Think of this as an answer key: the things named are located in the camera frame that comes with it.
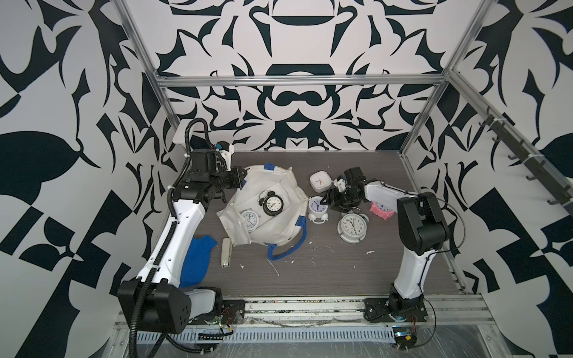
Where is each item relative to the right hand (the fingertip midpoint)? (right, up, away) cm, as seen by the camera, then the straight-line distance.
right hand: (326, 200), depth 97 cm
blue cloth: (-50, -21, -14) cm, 56 cm away
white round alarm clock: (+9, -10, -8) cm, 16 cm away
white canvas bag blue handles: (-23, -11, -7) cm, 27 cm away
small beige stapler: (-39, -17, -12) cm, 45 cm away
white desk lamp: (-62, +28, -1) cm, 68 cm away
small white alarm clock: (-31, -7, -6) cm, 32 cm away
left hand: (-32, +13, -20) cm, 40 cm away
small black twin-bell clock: (-23, -1, -2) cm, 23 cm away
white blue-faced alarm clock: (-4, -5, -1) cm, 6 cm away
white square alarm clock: (-1, +8, +8) cm, 11 cm away
